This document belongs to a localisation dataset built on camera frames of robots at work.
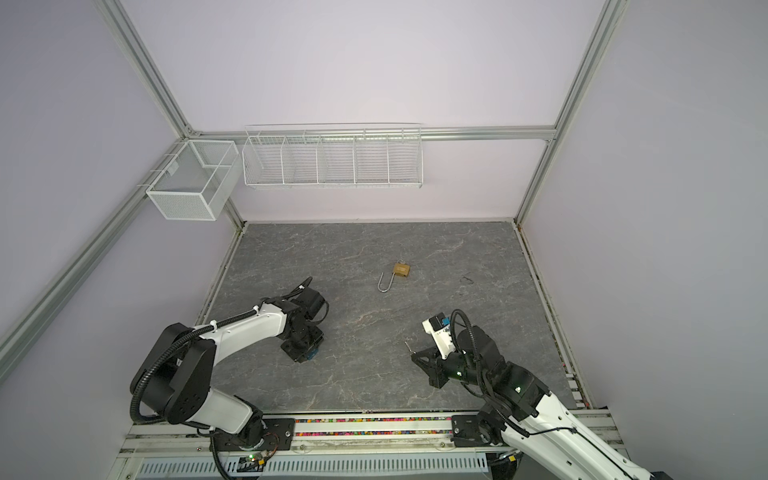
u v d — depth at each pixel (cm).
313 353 85
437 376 62
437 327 63
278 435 74
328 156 101
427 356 65
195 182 95
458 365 63
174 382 44
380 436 75
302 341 75
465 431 74
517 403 50
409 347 89
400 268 105
